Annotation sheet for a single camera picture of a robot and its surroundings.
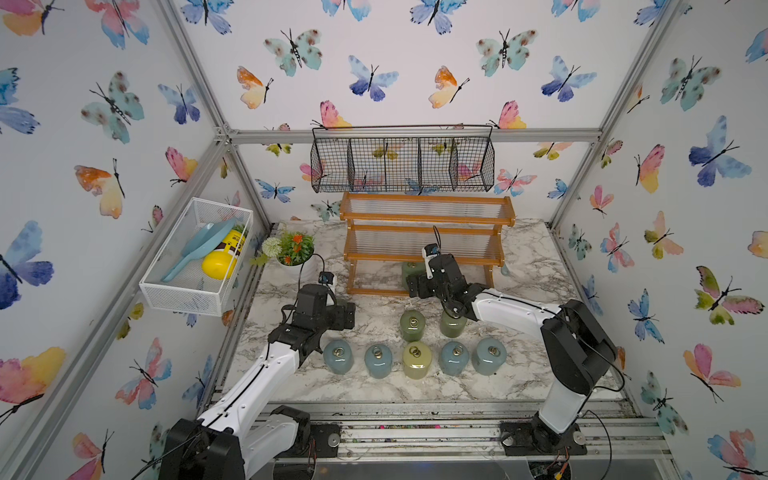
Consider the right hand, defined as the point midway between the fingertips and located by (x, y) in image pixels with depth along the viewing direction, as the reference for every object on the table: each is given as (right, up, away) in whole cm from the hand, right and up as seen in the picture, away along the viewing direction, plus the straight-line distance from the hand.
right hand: (421, 272), depth 91 cm
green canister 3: (+9, -16, -4) cm, 18 cm away
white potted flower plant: (-40, +7, +3) cm, 41 cm away
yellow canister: (-2, -22, -12) cm, 25 cm away
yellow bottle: (-48, +4, -21) cm, 53 cm away
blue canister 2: (+8, -22, -11) cm, 26 cm away
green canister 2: (-2, +1, +4) cm, 5 cm away
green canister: (-3, -14, -6) cm, 16 cm away
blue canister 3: (-23, -22, -11) cm, 33 cm away
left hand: (-23, -8, -6) cm, 25 cm away
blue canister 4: (+17, -21, -11) cm, 30 cm away
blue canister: (-12, -22, -12) cm, 28 cm away
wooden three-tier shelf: (-12, +15, +28) cm, 34 cm away
